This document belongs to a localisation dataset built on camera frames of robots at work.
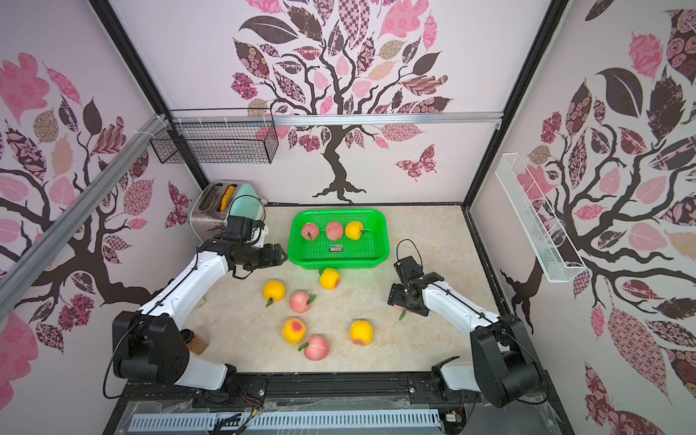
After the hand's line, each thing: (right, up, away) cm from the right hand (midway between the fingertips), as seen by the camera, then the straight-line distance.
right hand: (403, 305), depth 87 cm
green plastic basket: (-9, +17, +19) cm, 27 cm away
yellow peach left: (-44, +4, +3) cm, 44 cm away
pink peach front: (-27, -9, -11) cm, 31 cm away
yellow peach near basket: (-25, +8, +5) cm, 26 cm away
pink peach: (-34, +25, +16) cm, 45 cm away
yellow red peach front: (-34, -5, -8) cm, 36 cm away
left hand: (-42, +14, -2) cm, 45 cm away
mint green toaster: (-66, +36, +11) cm, 76 cm away
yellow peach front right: (-14, -6, -8) cm, 17 cm away
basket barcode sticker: (-24, +18, +19) cm, 35 cm away
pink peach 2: (-33, +2, -2) cm, 34 cm away
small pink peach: (-1, 0, -2) cm, 2 cm away
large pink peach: (-24, +25, +16) cm, 38 cm away
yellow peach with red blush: (-17, +25, +16) cm, 34 cm away
